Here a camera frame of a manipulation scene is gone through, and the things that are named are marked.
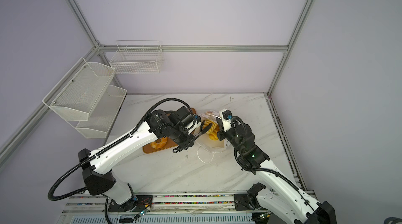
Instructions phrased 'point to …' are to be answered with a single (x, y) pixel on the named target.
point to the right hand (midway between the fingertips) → (216, 117)
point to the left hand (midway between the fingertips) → (188, 144)
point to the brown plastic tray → (171, 143)
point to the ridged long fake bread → (213, 127)
